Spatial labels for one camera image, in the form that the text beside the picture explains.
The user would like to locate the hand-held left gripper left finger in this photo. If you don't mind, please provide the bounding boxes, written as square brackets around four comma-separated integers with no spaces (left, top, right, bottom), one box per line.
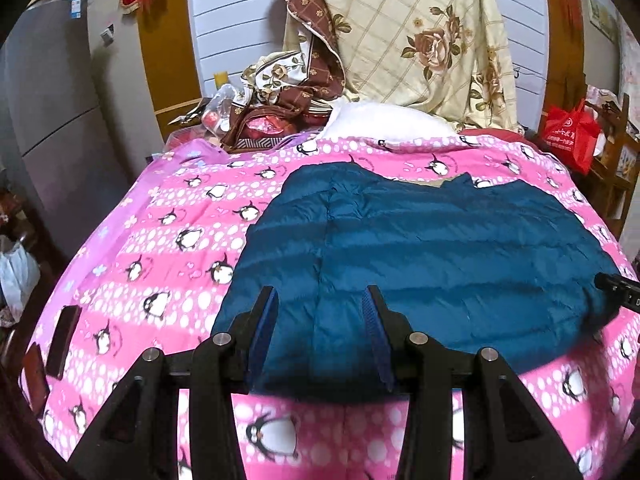
[67,285,280,480]

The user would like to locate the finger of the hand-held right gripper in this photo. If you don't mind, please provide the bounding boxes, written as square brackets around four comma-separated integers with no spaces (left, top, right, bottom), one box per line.
[593,272,624,292]

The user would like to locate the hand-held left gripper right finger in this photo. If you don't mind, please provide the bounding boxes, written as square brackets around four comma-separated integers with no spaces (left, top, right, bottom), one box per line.
[364,284,584,480]

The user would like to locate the teal puffer jacket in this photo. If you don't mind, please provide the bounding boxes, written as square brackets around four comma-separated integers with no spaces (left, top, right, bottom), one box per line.
[210,162,624,404]

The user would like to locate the wooden chair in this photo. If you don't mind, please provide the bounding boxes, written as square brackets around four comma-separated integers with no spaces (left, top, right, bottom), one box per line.
[584,92,640,242]

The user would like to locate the pink penguin print blanket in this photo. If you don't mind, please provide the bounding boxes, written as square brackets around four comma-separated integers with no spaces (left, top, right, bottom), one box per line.
[20,129,640,480]

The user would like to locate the red shopping bag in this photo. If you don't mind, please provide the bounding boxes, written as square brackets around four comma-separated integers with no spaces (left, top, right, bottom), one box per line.
[542,99,601,176]

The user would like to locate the black phone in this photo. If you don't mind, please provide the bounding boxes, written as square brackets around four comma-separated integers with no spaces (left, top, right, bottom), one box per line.
[45,304,83,381]

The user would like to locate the white pillow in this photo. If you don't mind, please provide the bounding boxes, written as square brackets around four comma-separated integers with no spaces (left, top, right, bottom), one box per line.
[317,100,459,142]

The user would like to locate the clear plastic bag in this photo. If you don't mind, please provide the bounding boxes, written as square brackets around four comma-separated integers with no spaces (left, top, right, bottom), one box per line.
[202,82,241,136]

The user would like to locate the black scissors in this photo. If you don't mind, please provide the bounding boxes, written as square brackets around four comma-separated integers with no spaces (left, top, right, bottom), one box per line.
[167,102,206,126]

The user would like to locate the white plastic bag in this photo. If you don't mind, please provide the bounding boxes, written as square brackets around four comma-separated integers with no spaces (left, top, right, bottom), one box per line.
[0,242,41,324]

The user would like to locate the grey refrigerator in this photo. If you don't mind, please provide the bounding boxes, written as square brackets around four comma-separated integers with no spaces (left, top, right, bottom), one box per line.
[0,0,134,262]

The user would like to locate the cream floral quilt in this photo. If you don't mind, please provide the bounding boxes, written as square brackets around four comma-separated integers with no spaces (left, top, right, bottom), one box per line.
[241,0,522,134]

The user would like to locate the brown patterned quilt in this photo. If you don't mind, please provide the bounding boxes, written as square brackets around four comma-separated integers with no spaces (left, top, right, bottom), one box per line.
[220,0,347,154]

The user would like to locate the wall picture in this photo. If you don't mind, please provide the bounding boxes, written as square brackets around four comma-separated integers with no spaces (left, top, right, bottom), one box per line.
[587,0,619,41]

